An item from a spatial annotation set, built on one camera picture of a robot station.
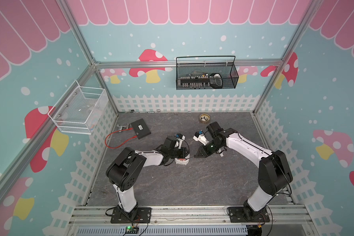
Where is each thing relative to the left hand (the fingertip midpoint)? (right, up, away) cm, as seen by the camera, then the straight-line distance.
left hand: (189, 154), depth 93 cm
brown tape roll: (+14, +24, +23) cm, 36 cm away
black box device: (-35, +16, +16) cm, 42 cm away
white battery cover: (+22, -1, +4) cm, 22 cm away
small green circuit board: (-30, -34, -20) cm, 49 cm away
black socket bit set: (+16, +47, -2) cm, 49 cm away
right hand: (+5, +1, -8) cm, 10 cm away
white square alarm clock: (-4, -4, -3) cm, 6 cm away
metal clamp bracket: (-50, +17, +16) cm, 55 cm away
